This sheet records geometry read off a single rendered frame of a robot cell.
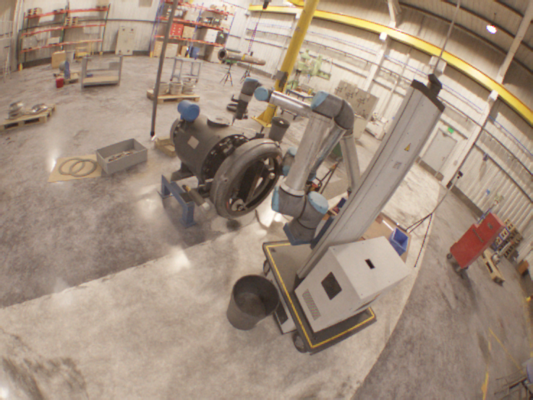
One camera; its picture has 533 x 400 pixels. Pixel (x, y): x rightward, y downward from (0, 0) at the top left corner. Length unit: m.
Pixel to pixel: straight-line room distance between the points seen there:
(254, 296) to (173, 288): 0.62
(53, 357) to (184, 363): 0.96
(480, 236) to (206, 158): 4.36
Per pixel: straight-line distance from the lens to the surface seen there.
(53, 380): 1.85
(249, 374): 1.64
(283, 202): 1.22
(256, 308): 1.64
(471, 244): 4.53
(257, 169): 1.65
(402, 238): 2.55
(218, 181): 1.53
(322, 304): 1.34
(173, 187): 2.17
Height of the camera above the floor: 1.58
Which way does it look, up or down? 36 degrees down
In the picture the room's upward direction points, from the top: 22 degrees clockwise
